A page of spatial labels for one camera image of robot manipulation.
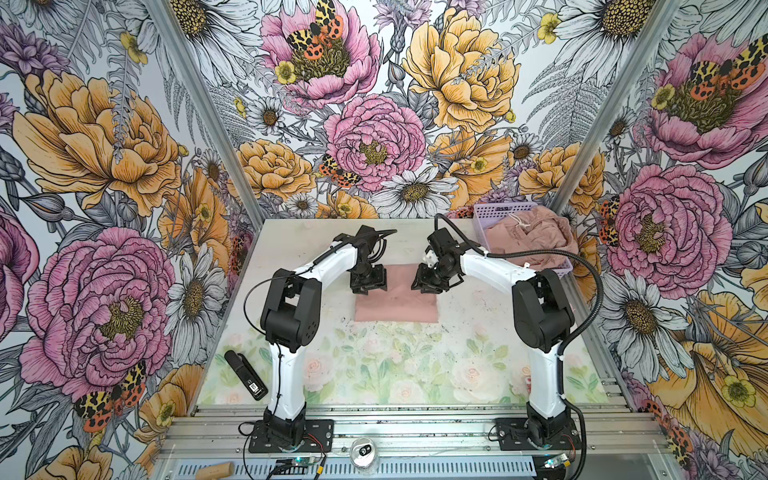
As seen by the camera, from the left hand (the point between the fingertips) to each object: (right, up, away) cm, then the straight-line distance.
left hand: (375, 295), depth 94 cm
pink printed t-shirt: (+8, -2, 0) cm, 8 cm away
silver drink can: (0, -27, -34) cm, 43 cm away
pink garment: (+58, +22, +18) cm, 64 cm away
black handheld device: (-34, -19, -13) cm, 41 cm away
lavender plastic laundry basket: (+42, +28, +28) cm, 58 cm away
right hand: (+13, 0, 0) cm, 13 cm away
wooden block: (-34, -35, -26) cm, 56 cm away
